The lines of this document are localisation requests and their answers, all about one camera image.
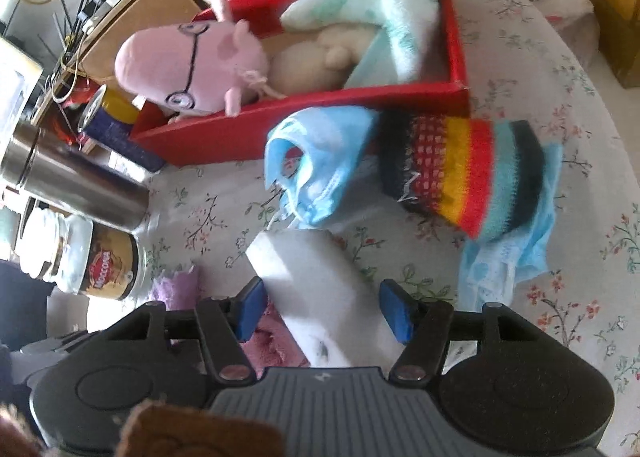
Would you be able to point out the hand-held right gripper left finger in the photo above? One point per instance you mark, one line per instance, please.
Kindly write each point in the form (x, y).
(250, 309)

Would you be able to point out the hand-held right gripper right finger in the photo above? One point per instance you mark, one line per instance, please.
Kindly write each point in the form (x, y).
(397, 312)

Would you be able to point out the pink cloth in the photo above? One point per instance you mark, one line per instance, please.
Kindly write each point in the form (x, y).
(275, 342)

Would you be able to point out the white sponge block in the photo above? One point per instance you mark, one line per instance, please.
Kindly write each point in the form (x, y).
(320, 297)

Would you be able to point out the purple cloth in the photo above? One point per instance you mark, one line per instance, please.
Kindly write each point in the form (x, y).
(172, 287)

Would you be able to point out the striped knit sock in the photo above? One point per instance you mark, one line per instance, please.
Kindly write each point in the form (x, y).
(460, 172)

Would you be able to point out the red cardboard box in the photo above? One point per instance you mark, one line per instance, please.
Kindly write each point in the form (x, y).
(300, 112)

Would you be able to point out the cream plush toy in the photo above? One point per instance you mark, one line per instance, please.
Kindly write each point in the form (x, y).
(300, 67)

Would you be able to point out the pink pig plush toy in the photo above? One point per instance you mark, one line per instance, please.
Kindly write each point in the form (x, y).
(165, 62)

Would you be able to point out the mint green fluffy towel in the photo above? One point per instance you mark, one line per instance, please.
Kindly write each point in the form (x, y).
(400, 12)

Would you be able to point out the brown fuzzy cloth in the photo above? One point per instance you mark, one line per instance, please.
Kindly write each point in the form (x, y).
(200, 432)

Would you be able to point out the glass coffee jar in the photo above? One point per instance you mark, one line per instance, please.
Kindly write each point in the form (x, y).
(95, 262)

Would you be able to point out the stainless steel thermos flask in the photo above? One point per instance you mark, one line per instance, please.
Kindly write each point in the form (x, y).
(75, 177)

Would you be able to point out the blue drink can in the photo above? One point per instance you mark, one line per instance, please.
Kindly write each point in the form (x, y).
(115, 132)

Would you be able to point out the floral tablecloth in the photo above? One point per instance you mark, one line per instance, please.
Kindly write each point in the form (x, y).
(550, 62)

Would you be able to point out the wooden television stand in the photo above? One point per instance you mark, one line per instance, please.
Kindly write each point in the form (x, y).
(145, 2)

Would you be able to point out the black router with antennas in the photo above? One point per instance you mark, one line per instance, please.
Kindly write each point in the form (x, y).
(80, 17)

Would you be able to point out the clear crumpled plastic bag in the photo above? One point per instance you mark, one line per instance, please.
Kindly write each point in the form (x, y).
(565, 2)

